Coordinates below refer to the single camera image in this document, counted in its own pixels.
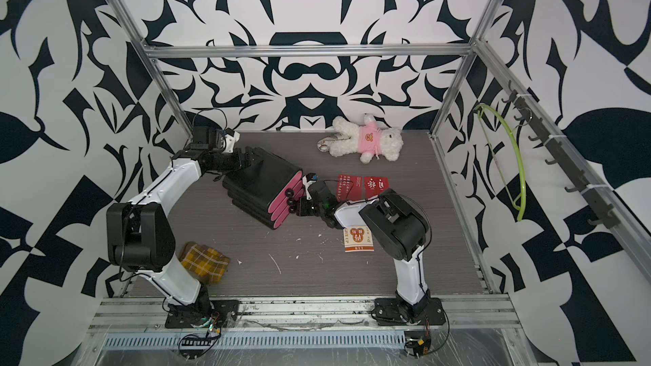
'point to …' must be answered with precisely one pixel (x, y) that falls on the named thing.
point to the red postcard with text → (349, 188)
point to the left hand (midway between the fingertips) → (253, 157)
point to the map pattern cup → (324, 143)
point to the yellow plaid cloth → (207, 264)
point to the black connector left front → (192, 346)
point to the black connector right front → (417, 343)
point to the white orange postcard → (358, 239)
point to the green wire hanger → (521, 172)
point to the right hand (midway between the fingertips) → (293, 200)
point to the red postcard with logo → (375, 185)
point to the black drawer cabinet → (269, 190)
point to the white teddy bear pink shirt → (367, 141)
